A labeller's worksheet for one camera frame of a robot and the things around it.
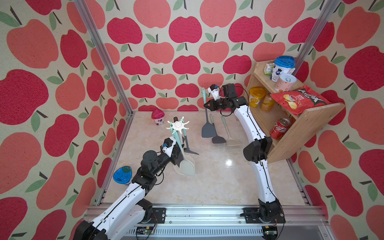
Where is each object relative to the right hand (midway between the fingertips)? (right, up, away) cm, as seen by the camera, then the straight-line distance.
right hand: (206, 106), depth 92 cm
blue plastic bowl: (-46, -38, -14) cm, 61 cm away
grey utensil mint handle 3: (+9, -22, +13) cm, 27 cm away
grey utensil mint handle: (-11, -25, -14) cm, 30 cm away
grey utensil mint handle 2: (+2, -14, +3) cm, 15 cm away
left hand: (-14, -22, -18) cm, 32 cm away
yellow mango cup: (+30, +7, -3) cm, 31 cm away
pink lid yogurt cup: (-34, -5, +15) cm, 37 cm away
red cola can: (+34, -13, -20) cm, 42 cm away
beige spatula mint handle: (+18, -23, +10) cm, 31 cm away
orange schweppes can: (+36, +1, -5) cm, 36 cm away
